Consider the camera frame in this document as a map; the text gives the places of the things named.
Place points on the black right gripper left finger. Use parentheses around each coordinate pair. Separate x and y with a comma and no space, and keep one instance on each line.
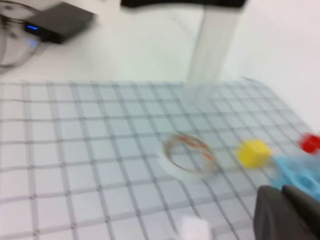
(216,3)

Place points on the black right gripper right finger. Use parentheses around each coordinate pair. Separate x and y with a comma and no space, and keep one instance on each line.
(286,214)

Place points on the red capped clear tube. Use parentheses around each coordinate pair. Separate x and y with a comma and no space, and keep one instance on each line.
(215,36)

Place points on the blue tube rack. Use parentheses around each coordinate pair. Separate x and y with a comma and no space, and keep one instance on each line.
(300,172)

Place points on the red capped tube front left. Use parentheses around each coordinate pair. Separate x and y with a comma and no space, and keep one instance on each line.
(310,143)

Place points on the white grid cloth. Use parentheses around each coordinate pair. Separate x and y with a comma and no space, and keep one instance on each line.
(79,161)

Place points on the dark grey electronics box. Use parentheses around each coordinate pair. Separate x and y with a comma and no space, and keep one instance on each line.
(59,23)

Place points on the yellow foam cube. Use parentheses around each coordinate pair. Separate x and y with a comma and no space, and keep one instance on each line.
(254,153)

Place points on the white cube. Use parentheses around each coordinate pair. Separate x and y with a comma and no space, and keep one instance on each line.
(193,228)

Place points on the left white tape roll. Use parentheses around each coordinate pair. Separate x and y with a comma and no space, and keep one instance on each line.
(187,158)

